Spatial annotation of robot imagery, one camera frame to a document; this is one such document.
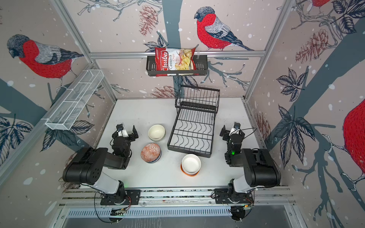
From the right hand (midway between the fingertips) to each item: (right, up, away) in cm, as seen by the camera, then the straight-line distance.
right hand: (230, 128), depth 90 cm
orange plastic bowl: (-28, -23, -14) cm, 39 cm away
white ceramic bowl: (-26, -19, -10) cm, 34 cm away
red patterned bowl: (-51, -15, -4) cm, 53 cm away
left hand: (-68, +1, -2) cm, 68 cm away
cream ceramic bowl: (-50, -4, +6) cm, 50 cm away
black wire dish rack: (-25, -1, +10) cm, 27 cm away
